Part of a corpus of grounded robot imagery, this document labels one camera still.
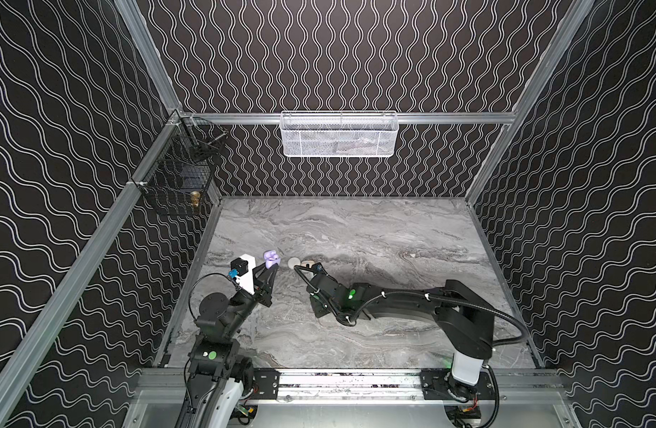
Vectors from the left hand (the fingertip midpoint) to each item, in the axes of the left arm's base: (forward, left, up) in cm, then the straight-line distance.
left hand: (277, 265), depth 69 cm
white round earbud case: (+17, +2, -25) cm, 30 cm away
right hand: (+1, -9, -22) cm, 24 cm away
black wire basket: (+35, +42, +1) cm, 54 cm away
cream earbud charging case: (+16, -3, -24) cm, 29 cm away
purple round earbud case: (+2, +2, +1) cm, 3 cm away
